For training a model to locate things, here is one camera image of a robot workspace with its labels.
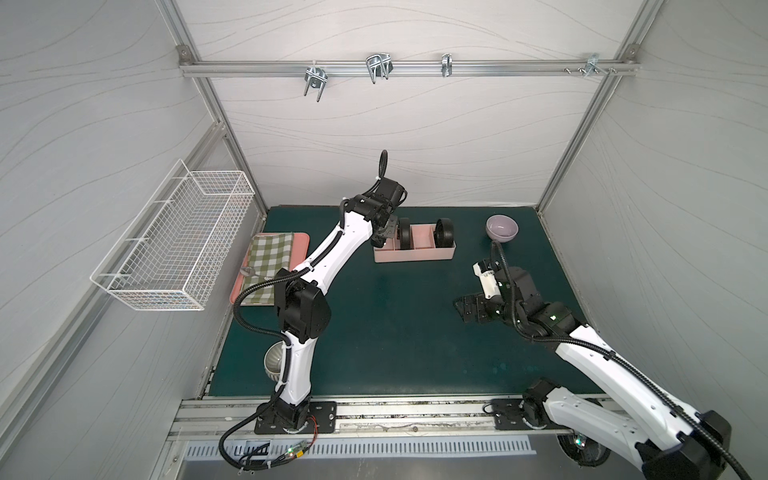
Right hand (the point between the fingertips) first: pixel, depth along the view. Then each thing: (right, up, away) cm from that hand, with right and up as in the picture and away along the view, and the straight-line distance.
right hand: (469, 297), depth 78 cm
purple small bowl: (+21, +19, +33) cm, 44 cm away
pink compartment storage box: (-9, +11, +27) cm, 30 cm away
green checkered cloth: (-65, +10, +27) cm, 71 cm away
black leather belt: (-16, +17, +21) cm, 31 cm away
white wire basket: (-72, +12, -9) cm, 74 cm away
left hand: (-24, +19, +10) cm, 32 cm away
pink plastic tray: (-71, -5, +15) cm, 73 cm away
